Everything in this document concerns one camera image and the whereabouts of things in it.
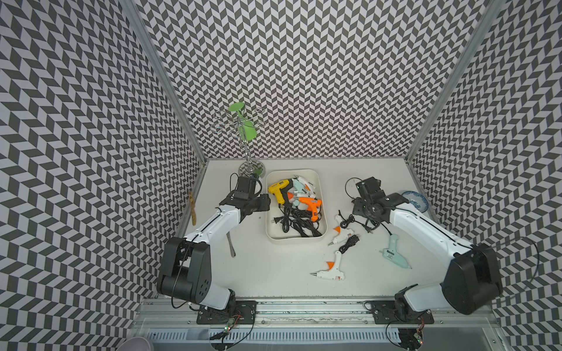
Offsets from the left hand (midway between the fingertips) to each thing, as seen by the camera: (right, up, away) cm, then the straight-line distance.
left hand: (265, 201), depth 90 cm
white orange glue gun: (+27, -25, -10) cm, 38 cm away
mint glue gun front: (+50, -19, -6) cm, 54 cm away
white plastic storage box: (+14, -4, +9) cm, 17 cm away
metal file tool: (-14, -18, -2) cm, 22 cm away
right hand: (+39, -4, -5) cm, 40 cm away
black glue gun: (+8, +4, +11) cm, 14 cm away
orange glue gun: (+21, -2, +4) cm, 21 cm away
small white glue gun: (+33, -13, -1) cm, 35 cm away
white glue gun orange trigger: (+20, +5, +12) cm, 23 cm away
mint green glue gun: (+14, +6, +12) cm, 20 cm away
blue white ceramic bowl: (+69, -1, +9) cm, 69 cm away
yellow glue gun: (+4, +5, +9) cm, 11 cm away
